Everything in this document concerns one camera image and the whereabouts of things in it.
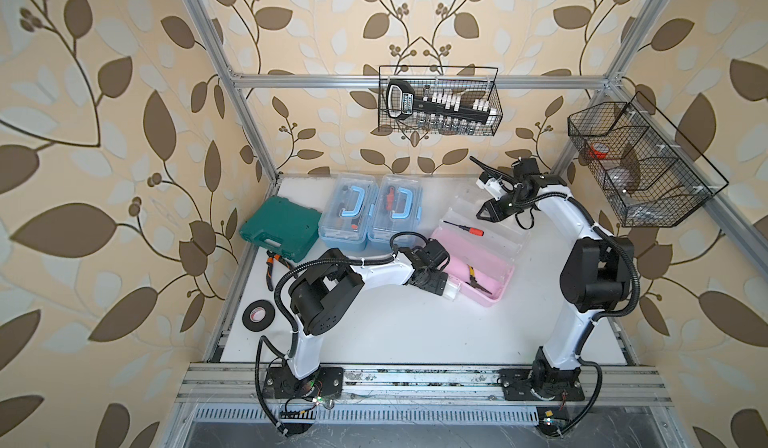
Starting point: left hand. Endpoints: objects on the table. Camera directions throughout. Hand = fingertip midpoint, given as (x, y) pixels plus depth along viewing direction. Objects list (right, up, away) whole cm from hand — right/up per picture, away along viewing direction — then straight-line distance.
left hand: (427, 276), depth 92 cm
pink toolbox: (+15, +8, -7) cm, 19 cm away
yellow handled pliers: (+14, -2, 0) cm, 14 cm away
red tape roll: (+46, +37, -11) cm, 60 cm away
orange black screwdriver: (-23, +15, +2) cm, 28 cm away
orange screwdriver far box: (-12, +24, +13) cm, 29 cm away
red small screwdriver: (+12, +15, -5) cm, 20 cm away
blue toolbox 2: (-9, +21, +6) cm, 24 cm away
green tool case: (-48, +15, +9) cm, 51 cm away
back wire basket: (+3, +46, -3) cm, 46 cm away
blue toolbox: (-25, +20, +5) cm, 32 cm away
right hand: (+18, +19, +1) cm, 26 cm away
